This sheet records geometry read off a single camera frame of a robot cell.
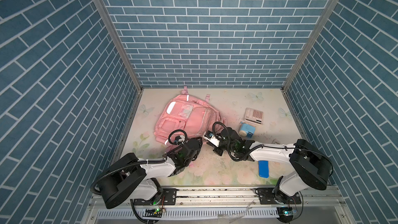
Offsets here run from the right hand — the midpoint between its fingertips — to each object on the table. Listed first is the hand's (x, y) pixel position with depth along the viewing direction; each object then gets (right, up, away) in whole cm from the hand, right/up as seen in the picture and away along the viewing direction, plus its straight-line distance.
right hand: (206, 140), depth 84 cm
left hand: (-1, 0, +2) cm, 2 cm away
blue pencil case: (+31, -15, -2) cm, 34 cm away
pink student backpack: (-13, +14, +17) cm, 26 cm away
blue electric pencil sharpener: (+24, +4, +9) cm, 26 cm away
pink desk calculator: (+32, +12, +18) cm, 38 cm away
